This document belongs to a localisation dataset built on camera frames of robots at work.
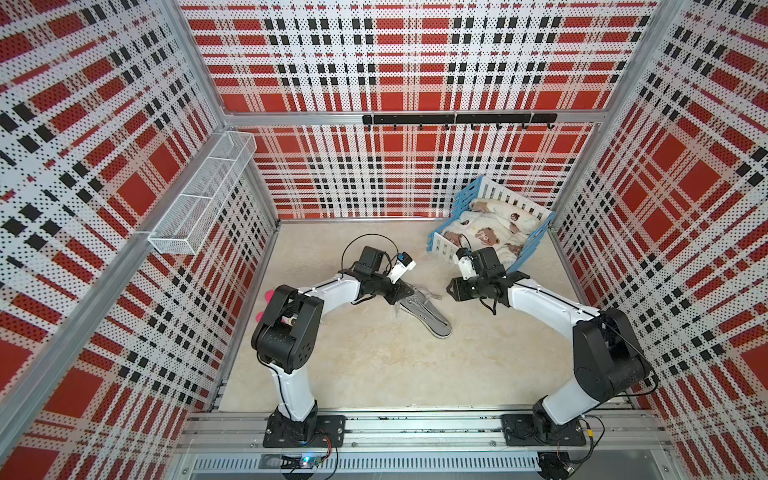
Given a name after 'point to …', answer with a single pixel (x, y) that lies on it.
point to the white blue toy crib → (484, 188)
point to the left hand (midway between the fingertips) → (413, 289)
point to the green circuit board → (310, 461)
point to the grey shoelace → (415, 299)
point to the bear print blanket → (491, 224)
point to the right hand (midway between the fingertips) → (456, 286)
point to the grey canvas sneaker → (425, 310)
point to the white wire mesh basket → (186, 227)
